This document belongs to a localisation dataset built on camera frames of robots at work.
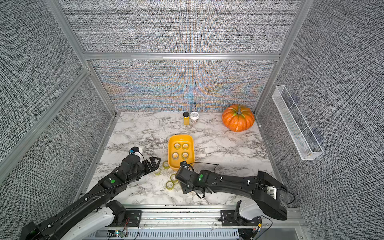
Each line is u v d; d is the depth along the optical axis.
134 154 0.69
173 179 0.87
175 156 0.95
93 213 0.58
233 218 0.73
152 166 0.70
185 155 0.95
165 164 0.91
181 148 1.00
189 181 0.60
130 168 0.59
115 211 0.63
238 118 1.00
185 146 1.00
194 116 1.10
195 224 0.73
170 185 0.84
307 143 0.65
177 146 1.00
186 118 1.07
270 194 0.44
